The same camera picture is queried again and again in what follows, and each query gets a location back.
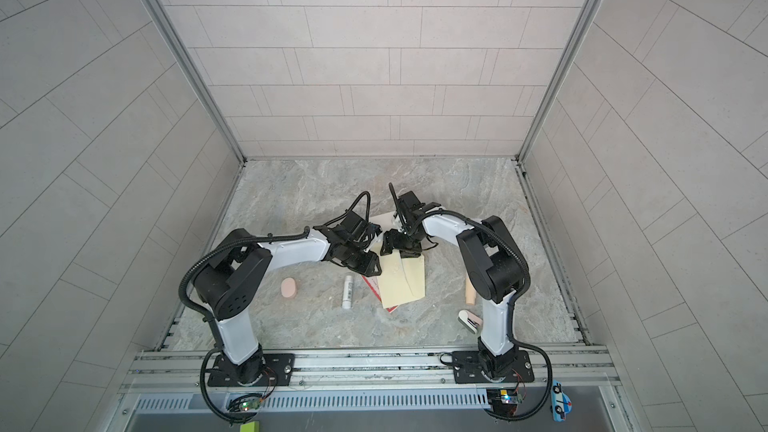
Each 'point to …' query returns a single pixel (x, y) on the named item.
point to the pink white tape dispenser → (469, 320)
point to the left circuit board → (250, 404)
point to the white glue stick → (347, 292)
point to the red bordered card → (373, 282)
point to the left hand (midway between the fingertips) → (387, 267)
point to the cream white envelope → (384, 220)
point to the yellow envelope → (401, 279)
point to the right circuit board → (504, 401)
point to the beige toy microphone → (470, 293)
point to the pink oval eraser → (288, 287)
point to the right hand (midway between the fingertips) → (387, 254)
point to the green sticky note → (250, 427)
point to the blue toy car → (561, 403)
